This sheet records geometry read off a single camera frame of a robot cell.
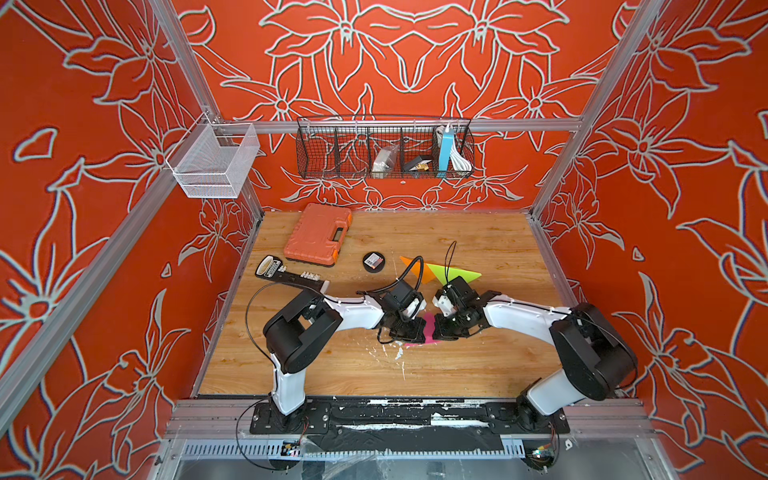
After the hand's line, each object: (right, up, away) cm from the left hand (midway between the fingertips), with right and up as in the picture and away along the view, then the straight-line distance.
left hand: (428, 340), depth 86 cm
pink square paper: (0, +3, 0) cm, 3 cm away
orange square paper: (+3, +17, +18) cm, 25 cm away
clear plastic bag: (-13, +54, +6) cm, 56 cm away
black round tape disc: (-16, +21, +17) cm, 32 cm away
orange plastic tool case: (-37, +32, +22) cm, 54 cm away
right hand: (0, +1, 0) cm, 1 cm away
